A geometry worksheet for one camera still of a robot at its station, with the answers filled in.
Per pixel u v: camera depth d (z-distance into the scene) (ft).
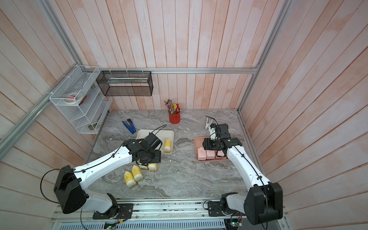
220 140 2.01
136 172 2.57
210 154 2.90
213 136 2.46
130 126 3.53
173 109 3.45
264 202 1.29
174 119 3.46
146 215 2.40
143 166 2.74
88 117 2.58
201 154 2.87
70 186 1.30
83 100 2.46
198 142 3.34
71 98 2.41
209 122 3.59
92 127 2.80
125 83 3.47
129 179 2.51
